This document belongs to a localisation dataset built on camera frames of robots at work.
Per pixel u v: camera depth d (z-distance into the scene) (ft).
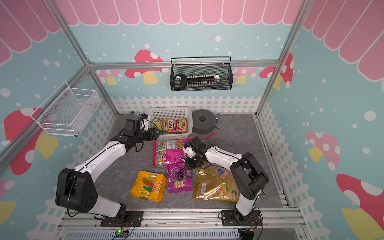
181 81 2.94
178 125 3.58
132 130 2.17
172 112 3.69
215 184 2.67
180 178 2.69
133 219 2.44
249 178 1.52
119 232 2.42
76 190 1.39
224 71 3.11
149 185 2.61
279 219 2.45
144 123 2.33
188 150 2.73
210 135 3.53
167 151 3.08
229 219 2.42
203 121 3.56
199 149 2.29
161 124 3.59
